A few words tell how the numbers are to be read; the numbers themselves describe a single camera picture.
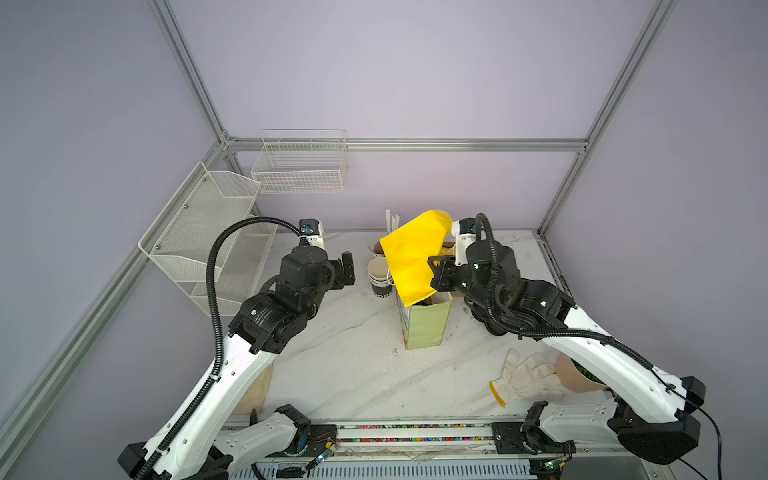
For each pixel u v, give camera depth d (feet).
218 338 1.29
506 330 1.46
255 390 2.68
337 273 1.56
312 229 1.74
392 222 3.31
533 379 2.74
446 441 2.46
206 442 1.20
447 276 1.82
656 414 1.28
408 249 2.19
